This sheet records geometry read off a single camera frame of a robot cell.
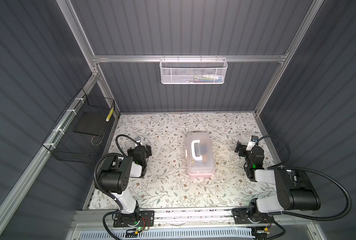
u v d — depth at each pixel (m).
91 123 0.76
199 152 0.85
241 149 0.83
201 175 0.87
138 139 0.84
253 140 0.78
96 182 0.46
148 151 0.91
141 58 1.70
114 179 0.47
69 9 0.69
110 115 0.82
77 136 0.72
